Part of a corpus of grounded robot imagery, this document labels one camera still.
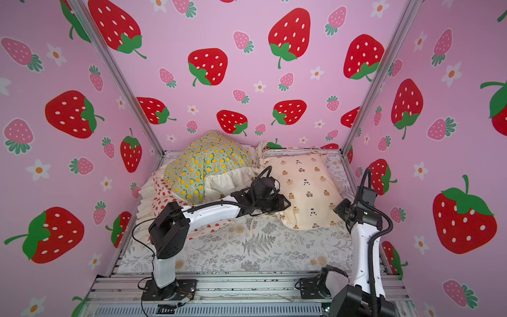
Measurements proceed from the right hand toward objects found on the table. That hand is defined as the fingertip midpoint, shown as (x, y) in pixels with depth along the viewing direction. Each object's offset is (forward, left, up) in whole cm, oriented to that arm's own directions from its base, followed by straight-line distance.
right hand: (341, 207), depth 80 cm
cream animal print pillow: (+14, +12, -2) cm, 18 cm away
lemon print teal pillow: (+18, +57, +10) cm, 61 cm away
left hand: (0, +20, -1) cm, 20 cm away
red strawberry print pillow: (+8, +90, -13) cm, 91 cm away
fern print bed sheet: (-14, +38, -16) cm, 43 cm away
